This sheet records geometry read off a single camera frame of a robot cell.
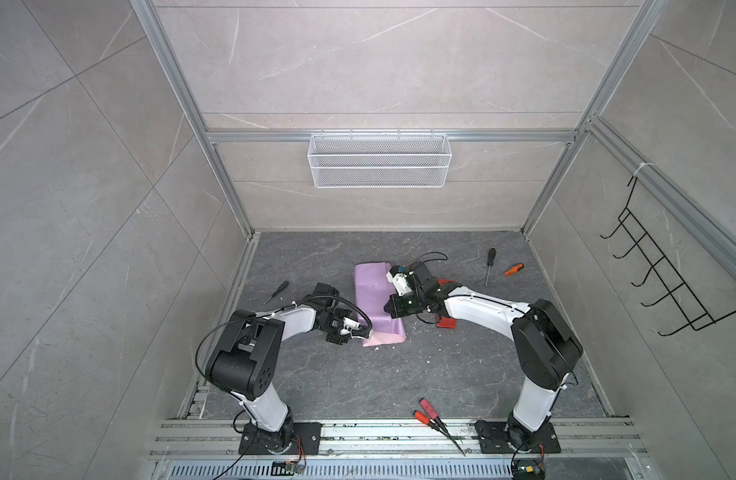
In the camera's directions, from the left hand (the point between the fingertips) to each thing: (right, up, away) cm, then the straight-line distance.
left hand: (356, 319), depth 94 cm
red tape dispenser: (+28, -1, -1) cm, 28 cm away
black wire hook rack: (+71, +14, -31) cm, 78 cm away
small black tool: (-27, +9, +10) cm, 30 cm away
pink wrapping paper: (+6, +9, +1) cm, 11 cm away
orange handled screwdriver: (+57, +15, +14) cm, 61 cm away
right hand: (+9, +5, -3) cm, 11 cm away
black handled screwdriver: (+50, +18, +17) cm, 56 cm away
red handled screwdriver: (+18, -22, -17) cm, 33 cm away
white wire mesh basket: (+8, +53, +7) cm, 54 cm away
